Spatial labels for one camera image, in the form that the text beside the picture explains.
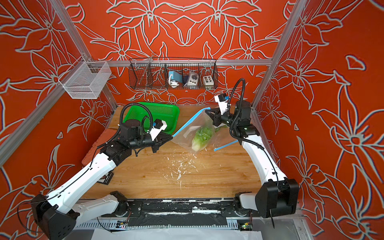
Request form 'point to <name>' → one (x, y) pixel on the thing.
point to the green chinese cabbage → (202, 137)
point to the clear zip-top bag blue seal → (183, 137)
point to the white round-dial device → (192, 79)
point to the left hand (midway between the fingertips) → (171, 135)
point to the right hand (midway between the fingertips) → (204, 110)
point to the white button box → (208, 80)
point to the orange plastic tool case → (106, 135)
